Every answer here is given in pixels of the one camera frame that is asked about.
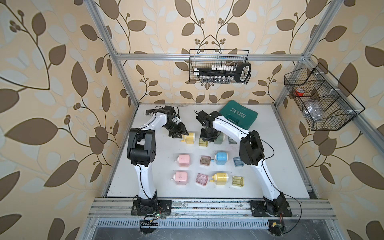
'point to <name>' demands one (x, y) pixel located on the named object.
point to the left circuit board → (148, 226)
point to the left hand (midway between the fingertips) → (183, 133)
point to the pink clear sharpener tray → (201, 179)
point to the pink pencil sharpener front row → (180, 178)
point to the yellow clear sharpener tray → (202, 143)
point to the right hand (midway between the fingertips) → (205, 140)
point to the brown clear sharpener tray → (205, 160)
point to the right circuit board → (276, 227)
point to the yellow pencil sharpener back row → (189, 139)
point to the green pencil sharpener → (220, 139)
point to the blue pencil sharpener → (220, 158)
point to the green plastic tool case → (239, 114)
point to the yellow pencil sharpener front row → (220, 178)
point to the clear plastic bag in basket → (314, 110)
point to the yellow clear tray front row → (238, 181)
